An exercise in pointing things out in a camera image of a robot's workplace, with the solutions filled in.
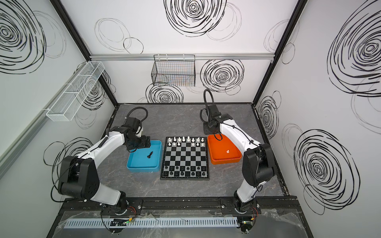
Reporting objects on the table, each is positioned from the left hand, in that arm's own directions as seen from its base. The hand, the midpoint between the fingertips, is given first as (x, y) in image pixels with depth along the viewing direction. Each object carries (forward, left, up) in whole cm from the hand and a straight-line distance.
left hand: (145, 144), depth 89 cm
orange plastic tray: (0, -47, -5) cm, 47 cm away
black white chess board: (-6, -25, -6) cm, 26 cm away
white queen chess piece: (+7, -26, -4) cm, 27 cm away
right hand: (+8, -37, +6) cm, 38 cm away
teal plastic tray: (-6, 0, -8) cm, 10 cm away
